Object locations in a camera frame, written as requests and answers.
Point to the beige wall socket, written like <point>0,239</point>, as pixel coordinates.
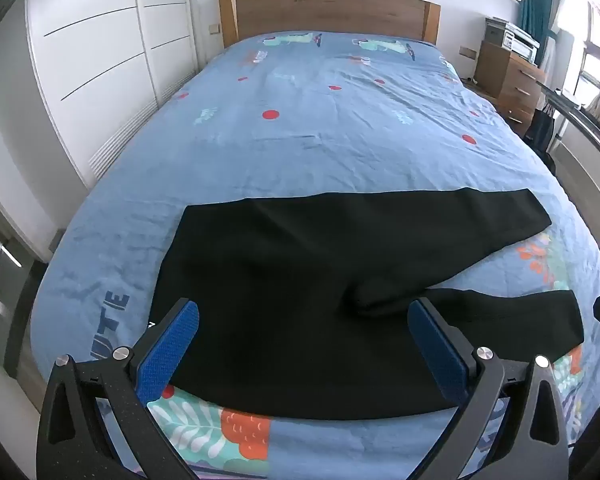
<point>467,52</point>

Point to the blue printed bed sheet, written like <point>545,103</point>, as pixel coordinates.
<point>305,135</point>

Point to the dark bag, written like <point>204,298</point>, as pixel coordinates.
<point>540,130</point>

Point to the black pants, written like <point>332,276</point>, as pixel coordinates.
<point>290,285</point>

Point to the beige wall switch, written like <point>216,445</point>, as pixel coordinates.
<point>214,28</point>

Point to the wooden dresser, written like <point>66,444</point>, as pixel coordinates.
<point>510,77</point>

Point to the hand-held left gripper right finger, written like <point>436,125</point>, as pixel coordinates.
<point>437,345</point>

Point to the black desk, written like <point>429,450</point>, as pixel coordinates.
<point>587,122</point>

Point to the wooden headboard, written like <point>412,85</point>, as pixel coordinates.
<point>330,10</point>

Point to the white wardrobe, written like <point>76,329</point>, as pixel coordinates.
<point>95,60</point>

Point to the teal curtain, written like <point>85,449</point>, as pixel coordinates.
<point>532,5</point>

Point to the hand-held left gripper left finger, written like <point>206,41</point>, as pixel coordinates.
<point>172,342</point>

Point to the white printer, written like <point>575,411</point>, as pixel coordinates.
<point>515,40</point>

